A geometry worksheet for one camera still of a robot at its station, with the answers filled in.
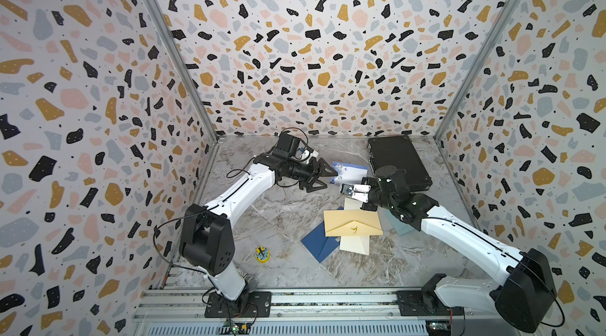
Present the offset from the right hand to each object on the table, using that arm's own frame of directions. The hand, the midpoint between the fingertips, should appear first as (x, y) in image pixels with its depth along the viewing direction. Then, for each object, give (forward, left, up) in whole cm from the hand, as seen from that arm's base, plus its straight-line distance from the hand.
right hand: (355, 184), depth 80 cm
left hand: (-1, +7, +5) cm, 9 cm away
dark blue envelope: (-14, +12, -18) cm, 26 cm away
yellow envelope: (-7, 0, -15) cm, 17 cm away
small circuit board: (-39, +36, -20) cm, 57 cm away
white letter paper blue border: (+3, +2, +1) cm, 4 cm away
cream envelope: (-13, -1, -21) cm, 24 cm away
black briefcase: (+31, -26, -17) cm, 44 cm away
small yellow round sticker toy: (-18, +32, -18) cm, 41 cm away
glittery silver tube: (-28, +33, -15) cm, 46 cm away
